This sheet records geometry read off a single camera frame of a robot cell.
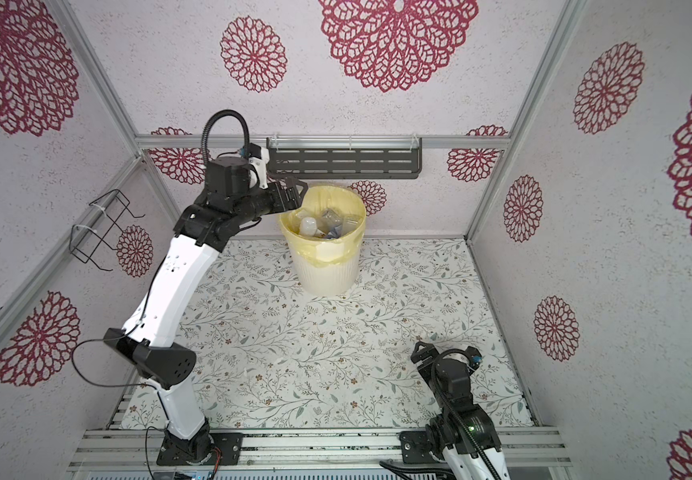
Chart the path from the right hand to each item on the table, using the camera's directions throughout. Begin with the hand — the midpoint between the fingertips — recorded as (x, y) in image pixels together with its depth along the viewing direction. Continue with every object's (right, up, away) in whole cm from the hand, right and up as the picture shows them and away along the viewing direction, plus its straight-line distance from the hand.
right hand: (423, 350), depth 80 cm
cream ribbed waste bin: (-26, +22, +8) cm, 35 cm away
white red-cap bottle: (-32, +34, +9) cm, 48 cm away
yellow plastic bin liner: (-22, +44, +15) cm, 51 cm away
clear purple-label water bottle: (-19, +36, +9) cm, 42 cm away
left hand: (-34, +40, -8) cm, 53 cm away
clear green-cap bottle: (-26, +36, +15) cm, 47 cm away
